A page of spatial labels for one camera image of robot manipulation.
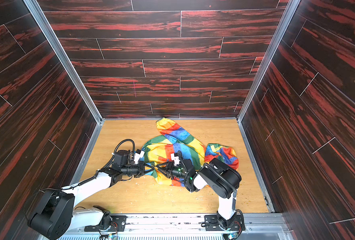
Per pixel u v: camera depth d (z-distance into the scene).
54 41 0.77
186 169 0.68
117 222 0.74
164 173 0.82
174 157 0.85
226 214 0.64
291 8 0.66
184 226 0.74
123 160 0.69
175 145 0.99
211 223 0.73
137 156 0.78
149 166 0.81
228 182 0.45
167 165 0.79
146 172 0.78
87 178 0.54
